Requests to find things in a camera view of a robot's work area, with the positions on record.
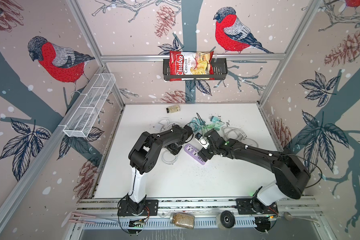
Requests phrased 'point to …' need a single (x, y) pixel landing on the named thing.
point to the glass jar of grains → (182, 220)
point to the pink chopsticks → (81, 221)
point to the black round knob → (227, 219)
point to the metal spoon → (288, 216)
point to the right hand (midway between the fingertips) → (202, 150)
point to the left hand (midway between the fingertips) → (169, 149)
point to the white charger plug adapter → (158, 126)
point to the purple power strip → (192, 152)
